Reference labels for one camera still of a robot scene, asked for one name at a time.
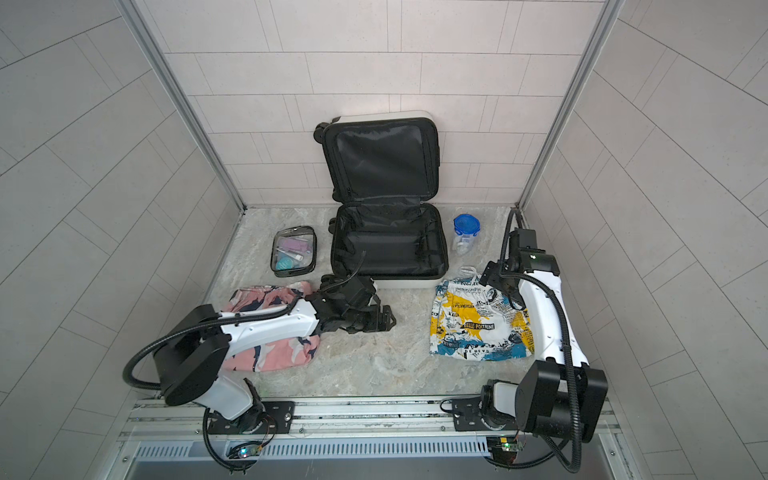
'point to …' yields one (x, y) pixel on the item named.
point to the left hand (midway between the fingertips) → (395, 323)
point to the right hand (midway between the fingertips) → (497, 282)
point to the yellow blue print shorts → (473, 321)
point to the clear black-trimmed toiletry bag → (293, 251)
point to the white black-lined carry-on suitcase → (384, 173)
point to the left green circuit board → (249, 451)
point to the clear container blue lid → (466, 227)
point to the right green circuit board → (504, 448)
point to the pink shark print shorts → (278, 354)
